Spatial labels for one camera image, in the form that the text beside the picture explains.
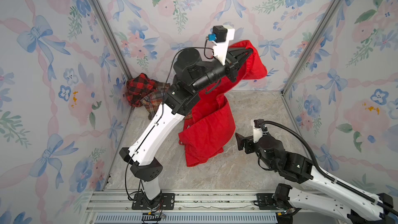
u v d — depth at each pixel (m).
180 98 0.41
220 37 0.37
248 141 0.59
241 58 0.46
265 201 0.73
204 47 0.39
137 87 1.06
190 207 0.73
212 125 0.79
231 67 0.40
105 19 0.82
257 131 0.58
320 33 0.86
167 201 0.74
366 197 0.41
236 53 0.42
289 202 0.62
